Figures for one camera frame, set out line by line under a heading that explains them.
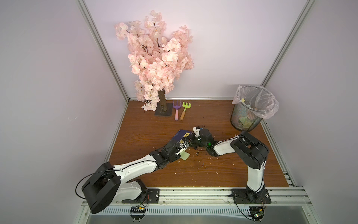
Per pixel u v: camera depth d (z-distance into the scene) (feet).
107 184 1.35
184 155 2.85
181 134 3.18
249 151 1.66
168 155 2.11
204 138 2.43
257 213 2.28
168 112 3.72
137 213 2.36
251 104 3.31
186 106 3.75
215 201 2.38
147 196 2.36
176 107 3.75
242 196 2.38
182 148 2.43
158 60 2.16
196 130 2.92
